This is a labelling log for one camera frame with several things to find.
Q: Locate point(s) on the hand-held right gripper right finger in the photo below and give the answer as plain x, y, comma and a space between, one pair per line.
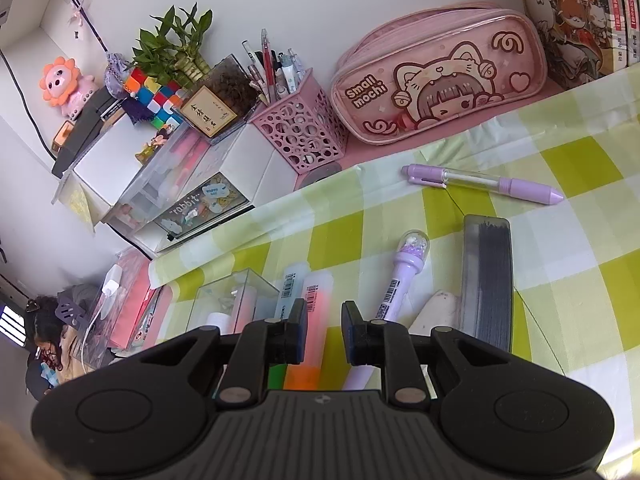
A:
348, 340

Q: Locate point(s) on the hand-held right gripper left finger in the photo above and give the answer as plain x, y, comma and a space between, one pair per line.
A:
301, 335

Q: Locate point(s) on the pink highlighter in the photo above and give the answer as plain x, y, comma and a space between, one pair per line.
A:
320, 305

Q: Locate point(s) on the clear plastic organizer box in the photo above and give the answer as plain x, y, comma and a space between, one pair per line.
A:
220, 290

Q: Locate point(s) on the orange highlighter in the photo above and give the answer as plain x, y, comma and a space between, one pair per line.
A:
300, 379

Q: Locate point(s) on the light blue highlighter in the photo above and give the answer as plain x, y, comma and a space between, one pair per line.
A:
291, 290

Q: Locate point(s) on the green highlighter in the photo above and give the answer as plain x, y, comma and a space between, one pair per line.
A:
278, 377

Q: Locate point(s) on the purple dome-topped pen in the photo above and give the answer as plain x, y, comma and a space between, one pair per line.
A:
400, 280

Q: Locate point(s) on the beige eraser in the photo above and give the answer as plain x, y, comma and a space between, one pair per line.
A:
440, 310

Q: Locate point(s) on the black pencil lead case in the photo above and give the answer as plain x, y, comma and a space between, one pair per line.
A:
487, 285

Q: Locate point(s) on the grey round coaster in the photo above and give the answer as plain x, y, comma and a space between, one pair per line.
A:
320, 174

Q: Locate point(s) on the clear cartoon-print drawer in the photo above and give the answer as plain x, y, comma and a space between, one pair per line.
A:
200, 205

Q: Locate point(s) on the pink flat box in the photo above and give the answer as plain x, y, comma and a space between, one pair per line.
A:
135, 300

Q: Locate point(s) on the white charger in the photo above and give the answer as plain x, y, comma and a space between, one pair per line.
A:
114, 280

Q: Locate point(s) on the purple retractable pen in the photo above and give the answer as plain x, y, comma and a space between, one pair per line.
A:
480, 182

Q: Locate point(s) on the pink perforated pen holder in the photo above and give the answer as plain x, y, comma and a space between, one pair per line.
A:
300, 125

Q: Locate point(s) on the clear storage box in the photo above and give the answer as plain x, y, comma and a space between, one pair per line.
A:
170, 170

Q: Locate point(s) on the grey hair claw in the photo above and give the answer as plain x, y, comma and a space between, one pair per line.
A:
70, 310

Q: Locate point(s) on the green checked tablecloth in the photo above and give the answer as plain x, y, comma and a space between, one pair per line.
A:
575, 260

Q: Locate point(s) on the small figurine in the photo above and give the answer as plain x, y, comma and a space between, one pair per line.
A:
155, 142

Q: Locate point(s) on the dark-haired doll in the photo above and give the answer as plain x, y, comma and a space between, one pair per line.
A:
47, 335

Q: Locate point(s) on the bamboo plant in glass pot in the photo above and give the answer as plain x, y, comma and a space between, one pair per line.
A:
220, 85

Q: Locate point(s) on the bunch of pens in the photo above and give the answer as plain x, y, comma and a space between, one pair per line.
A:
272, 70

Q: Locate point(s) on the white desktop drawer unit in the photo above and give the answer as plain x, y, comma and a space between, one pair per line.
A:
100, 160

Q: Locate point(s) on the pink cartoon pencil case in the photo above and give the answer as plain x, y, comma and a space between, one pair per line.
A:
440, 80

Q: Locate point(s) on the colourful twisted puzzle cube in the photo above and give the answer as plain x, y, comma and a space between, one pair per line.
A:
152, 95

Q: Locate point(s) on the barred window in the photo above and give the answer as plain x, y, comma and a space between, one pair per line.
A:
11, 324

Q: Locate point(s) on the small orange block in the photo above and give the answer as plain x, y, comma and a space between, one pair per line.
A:
62, 135

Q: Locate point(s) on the purple sachet with tassel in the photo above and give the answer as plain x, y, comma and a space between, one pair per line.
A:
116, 72

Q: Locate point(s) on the pink lion plush toy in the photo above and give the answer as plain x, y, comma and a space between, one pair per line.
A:
65, 85

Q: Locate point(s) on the pink cat-cover book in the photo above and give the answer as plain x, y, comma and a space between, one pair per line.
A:
565, 20

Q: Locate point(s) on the wall hook with ribbon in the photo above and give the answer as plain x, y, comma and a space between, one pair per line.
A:
80, 5

